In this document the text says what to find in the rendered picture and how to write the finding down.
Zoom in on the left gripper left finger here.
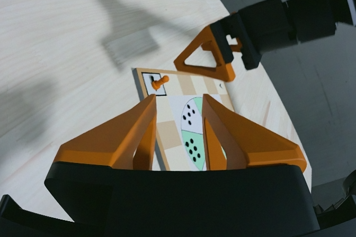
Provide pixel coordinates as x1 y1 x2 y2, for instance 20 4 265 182
52 94 157 170

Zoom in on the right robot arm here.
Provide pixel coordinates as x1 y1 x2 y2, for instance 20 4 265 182
238 0 356 215

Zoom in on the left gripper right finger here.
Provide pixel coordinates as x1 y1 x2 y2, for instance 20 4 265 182
201 94 307 173

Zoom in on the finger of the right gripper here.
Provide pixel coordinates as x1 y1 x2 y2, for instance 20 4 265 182
200 39 242 53
173 25 235 84

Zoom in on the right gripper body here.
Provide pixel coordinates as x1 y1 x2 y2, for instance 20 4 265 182
210 13 298 72

